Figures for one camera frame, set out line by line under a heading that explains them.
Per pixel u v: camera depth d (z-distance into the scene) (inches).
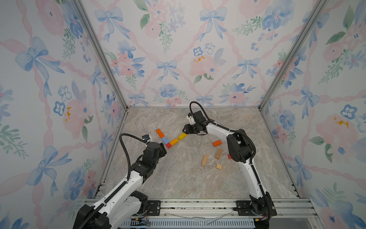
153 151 24.3
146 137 28.3
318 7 27.3
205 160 35.5
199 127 32.2
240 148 24.3
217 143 37.4
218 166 34.6
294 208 30.0
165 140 39.3
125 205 22.6
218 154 36.4
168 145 38.5
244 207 29.3
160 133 40.8
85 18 28.4
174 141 38.9
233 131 25.2
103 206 16.7
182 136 39.8
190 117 37.6
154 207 29.3
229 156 26.1
